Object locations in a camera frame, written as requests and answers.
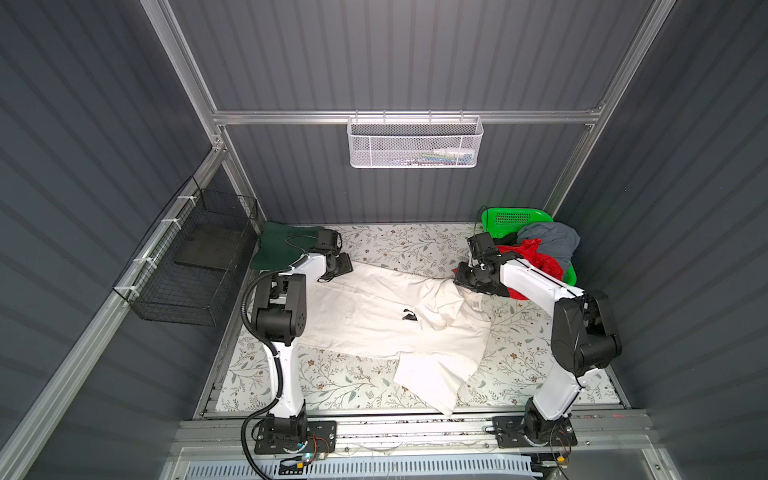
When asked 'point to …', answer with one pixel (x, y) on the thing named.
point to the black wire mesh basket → (181, 269)
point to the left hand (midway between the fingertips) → (343, 266)
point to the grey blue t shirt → (557, 240)
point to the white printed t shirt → (435, 328)
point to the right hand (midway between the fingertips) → (461, 281)
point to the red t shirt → (527, 252)
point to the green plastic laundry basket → (498, 221)
